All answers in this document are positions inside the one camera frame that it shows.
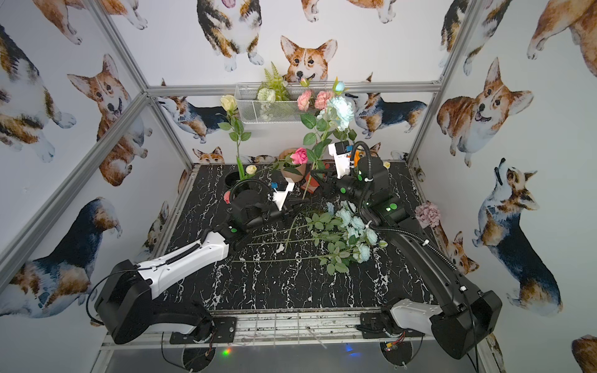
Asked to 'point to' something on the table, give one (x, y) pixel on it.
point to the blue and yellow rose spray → (332, 228)
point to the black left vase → (231, 178)
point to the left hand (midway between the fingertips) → (311, 199)
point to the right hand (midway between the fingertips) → (309, 171)
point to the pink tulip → (227, 196)
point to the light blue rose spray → (308, 238)
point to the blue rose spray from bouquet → (338, 253)
